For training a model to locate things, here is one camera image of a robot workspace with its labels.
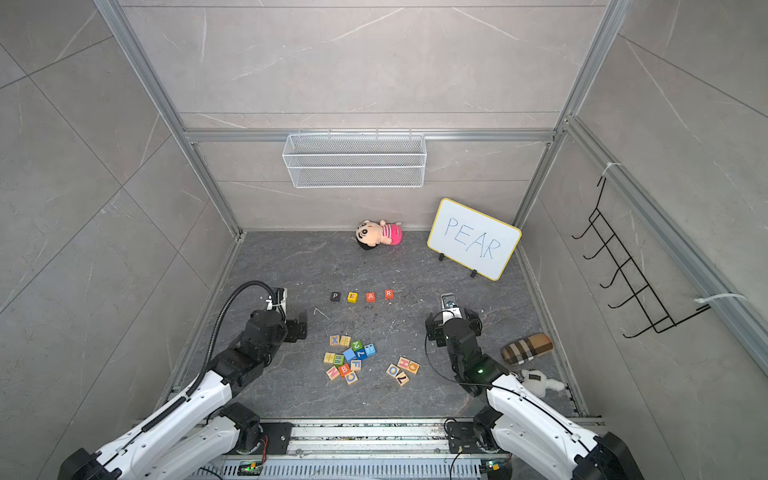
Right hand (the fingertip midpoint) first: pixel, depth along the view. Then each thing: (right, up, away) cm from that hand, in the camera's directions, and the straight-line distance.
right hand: (452, 311), depth 83 cm
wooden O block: (-11, -16, +1) cm, 20 cm away
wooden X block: (-35, -10, +7) cm, 37 cm away
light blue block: (-24, -12, +5) cm, 27 cm away
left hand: (-45, +1, -1) cm, 45 cm away
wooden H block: (-14, -15, +2) cm, 21 cm away
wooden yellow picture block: (-32, -10, +7) cm, 34 cm away
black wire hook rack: (+37, +4, -23) cm, 44 cm away
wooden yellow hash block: (-36, -14, +3) cm, 38 cm away
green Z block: (-28, -11, +5) cm, 31 cm away
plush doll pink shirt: (-25, +24, +26) cm, 44 cm away
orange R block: (-18, +3, +18) cm, 25 cm away
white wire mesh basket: (-30, +49, +18) cm, 60 cm away
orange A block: (-25, +2, +16) cm, 29 cm away
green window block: (-33, -15, +3) cm, 36 cm away
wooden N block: (-34, -18, 0) cm, 38 cm away
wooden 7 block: (-14, -19, -1) cm, 24 cm away
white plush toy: (+22, -19, -3) cm, 30 cm away
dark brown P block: (-37, +2, +17) cm, 40 cm away
